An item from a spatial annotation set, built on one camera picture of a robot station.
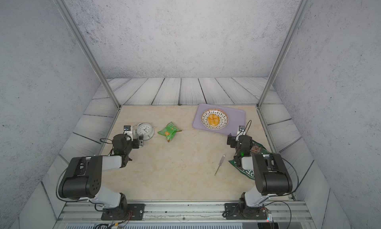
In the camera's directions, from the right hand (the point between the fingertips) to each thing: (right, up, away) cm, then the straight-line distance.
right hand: (239, 133), depth 94 cm
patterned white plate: (-13, +9, +14) cm, 21 cm away
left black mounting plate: (-59, -35, -21) cm, 72 cm away
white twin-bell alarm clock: (-62, +2, +8) cm, 62 cm away
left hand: (-64, -1, +1) cm, 64 cm away
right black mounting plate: (-10, -33, -25) cm, 42 cm away
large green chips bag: (+11, -9, 0) cm, 14 cm away
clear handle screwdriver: (-12, -17, -3) cm, 21 cm away
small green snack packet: (-44, +1, +5) cm, 45 cm away
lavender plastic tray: (+5, +10, +22) cm, 24 cm away
